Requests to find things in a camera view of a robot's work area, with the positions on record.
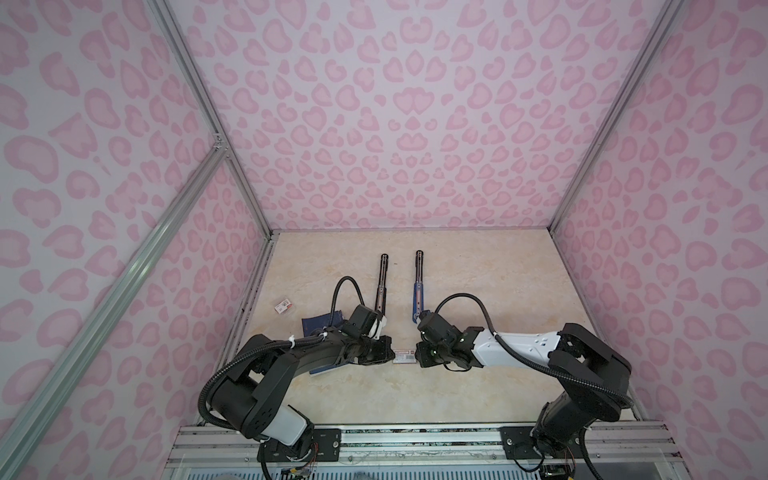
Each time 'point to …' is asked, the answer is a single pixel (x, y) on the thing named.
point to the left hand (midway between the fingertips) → (398, 352)
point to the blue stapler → (418, 304)
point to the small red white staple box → (283, 306)
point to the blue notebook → (319, 322)
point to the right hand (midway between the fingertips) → (418, 354)
